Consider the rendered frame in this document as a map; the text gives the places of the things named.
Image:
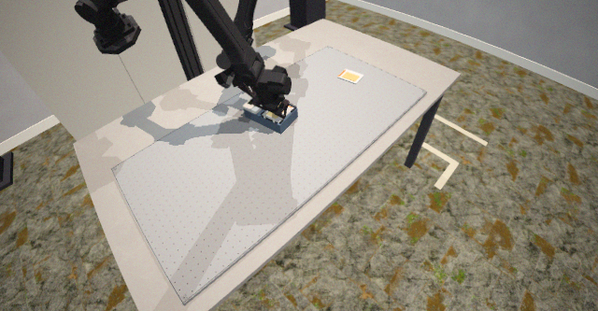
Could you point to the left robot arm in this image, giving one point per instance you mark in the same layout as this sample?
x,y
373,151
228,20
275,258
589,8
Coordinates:
x,y
244,22

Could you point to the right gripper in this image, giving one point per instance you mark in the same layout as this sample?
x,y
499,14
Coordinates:
x,y
267,102

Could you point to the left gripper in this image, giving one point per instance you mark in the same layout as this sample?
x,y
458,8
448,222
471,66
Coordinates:
x,y
242,86

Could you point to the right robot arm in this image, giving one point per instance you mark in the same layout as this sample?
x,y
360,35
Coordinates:
x,y
248,63

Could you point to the white cassette with yellow panel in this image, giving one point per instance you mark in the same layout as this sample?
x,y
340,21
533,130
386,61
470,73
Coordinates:
x,y
350,76
271,115

